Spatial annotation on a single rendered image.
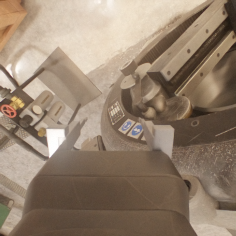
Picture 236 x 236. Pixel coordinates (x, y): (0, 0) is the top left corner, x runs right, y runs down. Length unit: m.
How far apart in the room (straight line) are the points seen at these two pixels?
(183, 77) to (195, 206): 0.33
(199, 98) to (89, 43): 0.74
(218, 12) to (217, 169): 0.42
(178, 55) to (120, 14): 0.68
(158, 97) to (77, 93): 0.95
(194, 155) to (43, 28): 1.12
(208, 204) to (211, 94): 0.52
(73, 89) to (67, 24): 0.43
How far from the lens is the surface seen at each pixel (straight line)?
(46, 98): 1.01
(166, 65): 0.41
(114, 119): 0.40
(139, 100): 0.36
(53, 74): 1.28
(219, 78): 0.69
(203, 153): 0.22
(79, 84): 1.24
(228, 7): 0.56
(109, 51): 1.11
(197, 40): 0.47
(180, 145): 0.24
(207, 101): 0.69
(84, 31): 1.12
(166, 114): 0.38
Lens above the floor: 1.05
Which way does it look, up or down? 51 degrees down
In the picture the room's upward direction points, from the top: 169 degrees counter-clockwise
